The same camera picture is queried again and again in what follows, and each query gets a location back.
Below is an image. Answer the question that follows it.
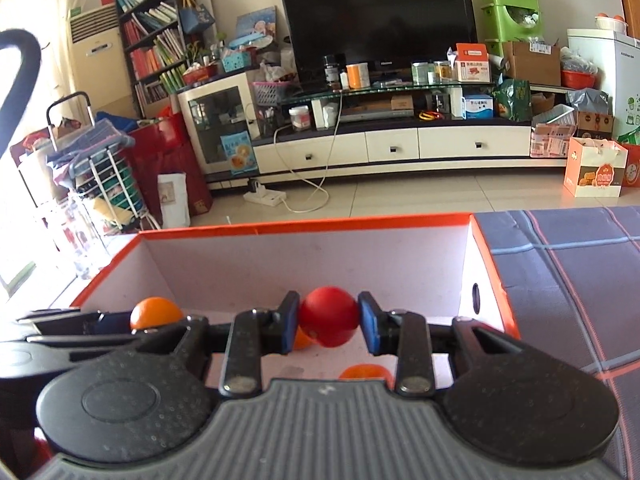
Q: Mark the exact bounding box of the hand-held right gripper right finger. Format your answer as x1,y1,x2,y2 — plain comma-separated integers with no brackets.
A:
357,291,526,395

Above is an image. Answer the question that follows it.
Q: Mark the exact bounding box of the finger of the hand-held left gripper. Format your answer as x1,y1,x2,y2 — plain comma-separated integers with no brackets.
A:
17,309,134,336
25,332,151,350

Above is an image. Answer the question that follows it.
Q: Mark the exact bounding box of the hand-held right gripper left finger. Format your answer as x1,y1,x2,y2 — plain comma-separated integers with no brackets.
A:
132,290,302,395

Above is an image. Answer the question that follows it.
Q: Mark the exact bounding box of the red tomato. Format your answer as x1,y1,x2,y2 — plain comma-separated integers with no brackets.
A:
299,286,361,348

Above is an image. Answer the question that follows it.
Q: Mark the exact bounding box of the orange cardboard box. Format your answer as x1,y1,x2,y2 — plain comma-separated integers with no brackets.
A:
69,212,521,396

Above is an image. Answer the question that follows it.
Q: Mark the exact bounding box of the white power strip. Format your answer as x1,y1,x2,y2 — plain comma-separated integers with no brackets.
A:
243,180,288,207

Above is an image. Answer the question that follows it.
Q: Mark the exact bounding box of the white paper bag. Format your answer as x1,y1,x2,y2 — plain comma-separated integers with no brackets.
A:
157,172,192,228

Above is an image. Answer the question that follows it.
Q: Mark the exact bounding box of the dark red bag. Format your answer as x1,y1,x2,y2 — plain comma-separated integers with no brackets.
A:
127,110,213,218

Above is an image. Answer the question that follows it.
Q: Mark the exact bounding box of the blue snack packet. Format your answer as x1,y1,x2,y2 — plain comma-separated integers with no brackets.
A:
220,131,258,176

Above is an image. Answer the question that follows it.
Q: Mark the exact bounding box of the white television cabinet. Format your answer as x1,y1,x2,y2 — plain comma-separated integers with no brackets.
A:
250,77,581,186

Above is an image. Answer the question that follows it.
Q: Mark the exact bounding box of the silver media player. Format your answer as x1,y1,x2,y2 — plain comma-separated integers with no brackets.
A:
340,106,416,124

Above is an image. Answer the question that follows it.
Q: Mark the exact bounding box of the blue checked cloth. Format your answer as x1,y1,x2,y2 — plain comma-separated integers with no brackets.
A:
472,205,640,478

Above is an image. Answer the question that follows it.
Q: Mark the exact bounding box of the white glass door cabinet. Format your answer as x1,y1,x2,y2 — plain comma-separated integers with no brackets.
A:
177,71,261,178

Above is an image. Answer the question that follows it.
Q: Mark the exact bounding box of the pink plastic basket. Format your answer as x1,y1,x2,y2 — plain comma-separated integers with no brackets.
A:
250,80,283,106

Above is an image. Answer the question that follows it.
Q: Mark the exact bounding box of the blue and white box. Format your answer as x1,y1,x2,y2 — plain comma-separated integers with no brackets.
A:
462,95,495,121

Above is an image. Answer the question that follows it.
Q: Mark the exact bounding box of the orange canister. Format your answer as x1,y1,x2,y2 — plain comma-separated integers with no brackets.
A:
346,62,370,90

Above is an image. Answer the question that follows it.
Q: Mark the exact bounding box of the dark glass jar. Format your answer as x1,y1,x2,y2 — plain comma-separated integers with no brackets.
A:
322,55,341,88

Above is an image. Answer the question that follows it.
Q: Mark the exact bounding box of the basket of pink packets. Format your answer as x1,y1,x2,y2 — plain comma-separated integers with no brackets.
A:
530,104,577,158

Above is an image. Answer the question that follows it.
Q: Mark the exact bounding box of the white standing air conditioner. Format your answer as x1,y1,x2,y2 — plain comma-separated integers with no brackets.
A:
67,2,138,121

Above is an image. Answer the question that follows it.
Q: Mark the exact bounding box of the green snack bag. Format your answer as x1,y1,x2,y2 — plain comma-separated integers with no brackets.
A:
492,77,533,123

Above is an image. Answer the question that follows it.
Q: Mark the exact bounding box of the teal plastic basket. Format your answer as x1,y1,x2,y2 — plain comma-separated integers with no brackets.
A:
220,50,252,73

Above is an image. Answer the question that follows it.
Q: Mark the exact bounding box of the dark bookshelf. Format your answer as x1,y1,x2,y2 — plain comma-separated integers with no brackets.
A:
106,0,201,121

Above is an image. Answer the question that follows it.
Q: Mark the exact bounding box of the red and white carton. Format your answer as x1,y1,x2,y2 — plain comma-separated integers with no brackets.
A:
447,42,493,83

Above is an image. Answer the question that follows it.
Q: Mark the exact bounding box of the orange gift bag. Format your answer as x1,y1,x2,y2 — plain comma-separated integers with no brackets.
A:
562,136,629,198

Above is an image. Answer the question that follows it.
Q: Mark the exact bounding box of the brown printed carton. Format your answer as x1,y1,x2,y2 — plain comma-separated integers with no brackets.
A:
575,110,615,141

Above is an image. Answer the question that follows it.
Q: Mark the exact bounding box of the black television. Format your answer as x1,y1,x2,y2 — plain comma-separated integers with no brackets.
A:
278,0,478,96

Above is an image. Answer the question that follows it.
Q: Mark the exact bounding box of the cartoon picture board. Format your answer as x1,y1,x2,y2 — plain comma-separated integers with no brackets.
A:
235,6,278,41

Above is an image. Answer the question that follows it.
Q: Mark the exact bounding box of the brown cardboard box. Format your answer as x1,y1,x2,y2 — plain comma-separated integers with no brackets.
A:
502,40,562,87

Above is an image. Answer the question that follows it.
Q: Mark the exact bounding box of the blue tote bag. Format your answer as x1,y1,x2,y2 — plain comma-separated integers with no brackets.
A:
179,0,217,35

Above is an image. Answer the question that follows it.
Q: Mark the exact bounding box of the red plastic basin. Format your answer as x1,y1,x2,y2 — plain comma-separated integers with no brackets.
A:
560,70,598,90

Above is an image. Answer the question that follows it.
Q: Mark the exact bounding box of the white appliance with green print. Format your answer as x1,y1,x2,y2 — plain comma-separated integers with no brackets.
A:
566,27,640,141

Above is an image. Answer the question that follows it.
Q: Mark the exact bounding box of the white bowl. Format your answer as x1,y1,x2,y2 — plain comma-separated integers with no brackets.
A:
594,12,628,31

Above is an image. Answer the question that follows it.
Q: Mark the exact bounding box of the white wire shopping trolley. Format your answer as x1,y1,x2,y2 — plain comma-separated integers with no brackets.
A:
46,91,161,241

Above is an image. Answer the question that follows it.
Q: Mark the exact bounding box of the white cable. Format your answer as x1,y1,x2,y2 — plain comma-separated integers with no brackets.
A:
272,87,346,213

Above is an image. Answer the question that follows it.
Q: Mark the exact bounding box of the black curved cable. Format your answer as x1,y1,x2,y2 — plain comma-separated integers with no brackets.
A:
0,29,42,171

